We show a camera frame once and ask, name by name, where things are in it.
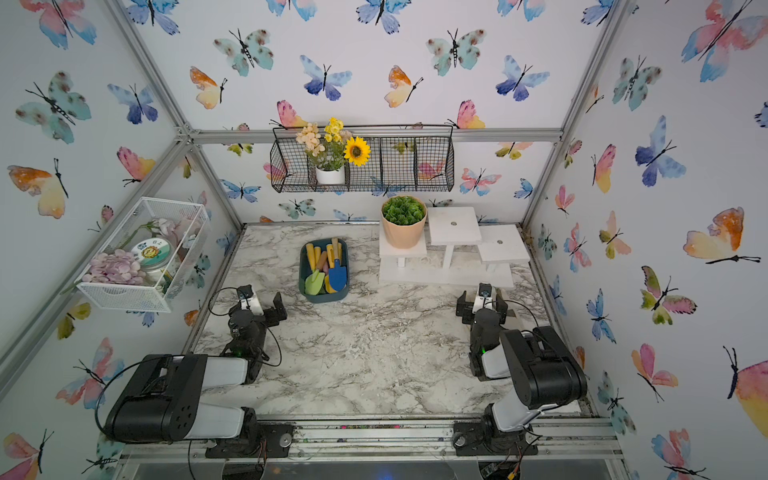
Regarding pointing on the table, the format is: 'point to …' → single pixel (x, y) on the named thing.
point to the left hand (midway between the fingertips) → (266, 293)
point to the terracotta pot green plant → (404, 219)
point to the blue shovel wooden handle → (337, 275)
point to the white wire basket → (183, 224)
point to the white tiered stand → (458, 251)
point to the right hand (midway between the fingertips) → (486, 292)
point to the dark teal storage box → (329, 297)
